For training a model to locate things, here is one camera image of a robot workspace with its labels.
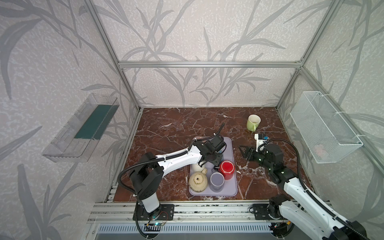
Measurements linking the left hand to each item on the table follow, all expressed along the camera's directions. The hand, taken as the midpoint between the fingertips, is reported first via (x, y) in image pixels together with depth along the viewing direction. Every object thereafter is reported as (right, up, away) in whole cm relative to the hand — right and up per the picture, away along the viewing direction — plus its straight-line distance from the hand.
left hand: (218, 153), depth 84 cm
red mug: (+4, -7, -4) cm, 9 cm away
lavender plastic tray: (+6, -18, -3) cm, 19 cm away
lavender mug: (-2, -12, -9) cm, 15 cm away
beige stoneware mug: (-11, -12, -9) cm, 19 cm away
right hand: (+13, +7, -4) cm, 15 cm away
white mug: (-13, -7, -4) cm, 15 cm away
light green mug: (+26, +19, +17) cm, 36 cm away
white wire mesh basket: (+44, +12, -22) cm, 51 cm away
